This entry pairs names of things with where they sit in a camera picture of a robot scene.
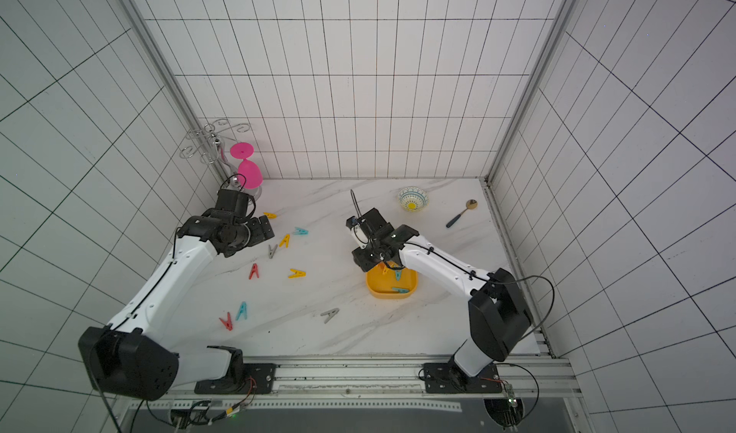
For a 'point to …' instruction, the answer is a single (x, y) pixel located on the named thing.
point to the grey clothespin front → (331, 314)
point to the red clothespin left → (254, 269)
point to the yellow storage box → (380, 281)
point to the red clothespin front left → (228, 324)
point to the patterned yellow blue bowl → (413, 198)
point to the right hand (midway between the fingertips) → (352, 258)
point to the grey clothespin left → (271, 251)
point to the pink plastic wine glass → (246, 168)
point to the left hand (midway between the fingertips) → (254, 241)
